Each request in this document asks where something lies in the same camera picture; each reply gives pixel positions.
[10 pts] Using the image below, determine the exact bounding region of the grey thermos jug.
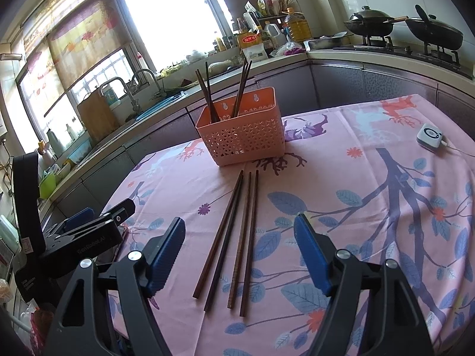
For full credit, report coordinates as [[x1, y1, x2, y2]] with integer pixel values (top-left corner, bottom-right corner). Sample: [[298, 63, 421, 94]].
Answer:
[[46, 128, 65, 158]]

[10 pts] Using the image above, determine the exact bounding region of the black gas stove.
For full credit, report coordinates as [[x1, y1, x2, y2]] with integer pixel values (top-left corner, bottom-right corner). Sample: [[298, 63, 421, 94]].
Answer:
[[332, 35, 474, 78]]

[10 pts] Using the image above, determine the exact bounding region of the pink plastic bag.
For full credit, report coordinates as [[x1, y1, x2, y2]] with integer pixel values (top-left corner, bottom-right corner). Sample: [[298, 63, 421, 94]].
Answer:
[[270, 42, 305, 58]]

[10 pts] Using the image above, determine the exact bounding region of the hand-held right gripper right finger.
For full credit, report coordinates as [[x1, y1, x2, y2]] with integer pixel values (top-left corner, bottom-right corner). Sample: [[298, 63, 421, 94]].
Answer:
[[293, 213, 435, 356]]

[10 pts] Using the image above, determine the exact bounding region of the white plastic jug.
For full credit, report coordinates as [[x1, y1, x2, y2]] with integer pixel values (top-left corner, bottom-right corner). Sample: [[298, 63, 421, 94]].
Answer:
[[264, 23, 286, 50]]

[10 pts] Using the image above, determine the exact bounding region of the pile of snack packets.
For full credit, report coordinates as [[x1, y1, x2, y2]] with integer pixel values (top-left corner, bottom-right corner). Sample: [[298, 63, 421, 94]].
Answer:
[[244, 0, 297, 21]]

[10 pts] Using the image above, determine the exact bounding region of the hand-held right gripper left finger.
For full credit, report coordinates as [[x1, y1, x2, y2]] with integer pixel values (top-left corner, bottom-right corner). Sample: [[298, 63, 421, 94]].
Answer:
[[45, 216, 186, 356]]

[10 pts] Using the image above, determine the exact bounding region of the pink floral tablecloth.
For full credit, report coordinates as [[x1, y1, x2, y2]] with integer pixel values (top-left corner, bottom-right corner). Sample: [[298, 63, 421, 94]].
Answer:
[[100, 93, 475, 356]]

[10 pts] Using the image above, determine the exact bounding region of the wide printed roller blind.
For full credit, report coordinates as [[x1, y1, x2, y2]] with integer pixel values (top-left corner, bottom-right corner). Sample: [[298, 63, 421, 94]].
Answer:
[[48, 0, 132, 90]]

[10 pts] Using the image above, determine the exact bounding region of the white teal detergent bottle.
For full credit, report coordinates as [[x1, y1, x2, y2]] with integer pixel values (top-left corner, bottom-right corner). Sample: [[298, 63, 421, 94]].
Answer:
[[97, 85, 119, 108]]

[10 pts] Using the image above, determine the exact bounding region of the white cable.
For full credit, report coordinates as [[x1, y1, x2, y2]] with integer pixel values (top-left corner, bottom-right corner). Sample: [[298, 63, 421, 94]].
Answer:
[[441, 139, 475, 156]]

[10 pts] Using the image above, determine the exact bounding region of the kitchen counter with cabinets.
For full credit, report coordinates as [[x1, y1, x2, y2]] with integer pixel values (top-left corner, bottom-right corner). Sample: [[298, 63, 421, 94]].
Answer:
[[37, 48, 475, 231]]

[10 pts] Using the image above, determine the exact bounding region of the white food package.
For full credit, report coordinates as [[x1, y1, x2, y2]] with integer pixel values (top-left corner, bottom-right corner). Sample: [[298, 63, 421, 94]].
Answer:
[[241, 44, 268, 62]]

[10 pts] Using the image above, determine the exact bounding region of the square steel faucet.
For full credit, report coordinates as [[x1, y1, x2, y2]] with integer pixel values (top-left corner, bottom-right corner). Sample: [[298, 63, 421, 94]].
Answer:
[[98, 77, 142, 115]]

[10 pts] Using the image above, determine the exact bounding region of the narrow printed roller blind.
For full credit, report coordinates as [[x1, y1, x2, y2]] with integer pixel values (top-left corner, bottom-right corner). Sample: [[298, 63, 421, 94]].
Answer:
[[18, 50, 65, 117]]

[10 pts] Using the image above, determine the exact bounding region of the yellow cooking oil bottle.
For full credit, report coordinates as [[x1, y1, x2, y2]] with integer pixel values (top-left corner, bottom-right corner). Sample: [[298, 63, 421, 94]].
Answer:
[[285, 7, 310, 43]]

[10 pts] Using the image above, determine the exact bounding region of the pink perforated plastic basket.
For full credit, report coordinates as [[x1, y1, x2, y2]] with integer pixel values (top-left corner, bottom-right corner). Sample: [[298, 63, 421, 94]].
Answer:
[[195, 87, 286, 167]]

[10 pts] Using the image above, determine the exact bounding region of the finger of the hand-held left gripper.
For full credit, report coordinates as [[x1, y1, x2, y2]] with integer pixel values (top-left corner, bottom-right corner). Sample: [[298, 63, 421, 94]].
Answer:
[[56, 208, 96, 236], [59, 198, 137, 236]]

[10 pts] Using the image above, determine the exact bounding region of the small white round-button device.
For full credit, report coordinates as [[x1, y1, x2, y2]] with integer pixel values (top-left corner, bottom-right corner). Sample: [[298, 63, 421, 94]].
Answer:
[[416, 123, 445, 152]]

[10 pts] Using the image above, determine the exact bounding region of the green plastic container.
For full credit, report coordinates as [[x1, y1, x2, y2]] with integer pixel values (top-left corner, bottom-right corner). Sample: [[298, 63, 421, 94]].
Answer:
[[39, 172, 56, 199]]

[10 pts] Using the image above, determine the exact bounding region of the orange box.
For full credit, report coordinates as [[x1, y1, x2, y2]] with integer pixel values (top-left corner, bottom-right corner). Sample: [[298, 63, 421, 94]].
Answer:
[[237, 32, 260, 49]]

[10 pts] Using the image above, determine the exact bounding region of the curved steel faucet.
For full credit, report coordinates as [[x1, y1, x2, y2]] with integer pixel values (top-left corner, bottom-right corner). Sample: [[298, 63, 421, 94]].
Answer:
[[131, 69, 166, 97]]

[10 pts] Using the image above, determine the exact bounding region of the metal tray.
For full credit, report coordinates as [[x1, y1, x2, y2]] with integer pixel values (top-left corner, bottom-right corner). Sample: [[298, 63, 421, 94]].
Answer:
[[304, 33, 353, 50]]

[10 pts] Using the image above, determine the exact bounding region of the black wok with wooden handle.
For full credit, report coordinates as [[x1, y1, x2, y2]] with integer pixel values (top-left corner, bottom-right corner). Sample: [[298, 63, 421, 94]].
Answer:
[[343, 5, 409, 38]]

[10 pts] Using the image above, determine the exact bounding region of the wooden cutting board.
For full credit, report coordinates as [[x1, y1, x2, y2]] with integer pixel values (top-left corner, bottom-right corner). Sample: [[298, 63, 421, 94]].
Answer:
[[77, 90, 120, 141]]

